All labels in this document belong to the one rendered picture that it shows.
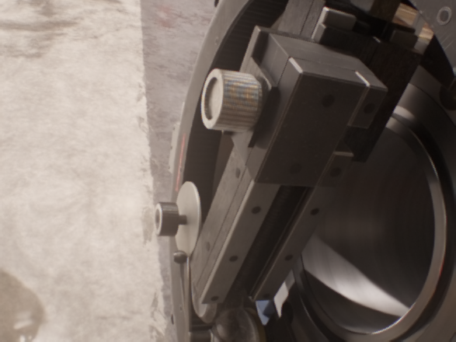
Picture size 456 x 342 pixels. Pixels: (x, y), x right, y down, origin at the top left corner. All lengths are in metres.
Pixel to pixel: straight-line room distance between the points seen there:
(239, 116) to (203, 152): 0.41
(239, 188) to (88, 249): 0.83
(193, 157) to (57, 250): 0.62
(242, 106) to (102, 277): 0.93
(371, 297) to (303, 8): 0.42
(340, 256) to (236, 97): 0.41
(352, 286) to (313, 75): 0.42
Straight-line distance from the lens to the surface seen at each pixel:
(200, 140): 0.71
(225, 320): 0.63
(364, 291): 0.67
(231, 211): 0.50
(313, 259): 0.65
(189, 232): 0.66
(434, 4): 0.31
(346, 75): 0.33
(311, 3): 0.40
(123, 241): 1.30
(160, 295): 1.18
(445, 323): 0.46
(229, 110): 0.31
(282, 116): 0.31
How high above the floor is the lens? 0.88
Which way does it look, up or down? 31 degrees down
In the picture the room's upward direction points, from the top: 18 degrees clockwise
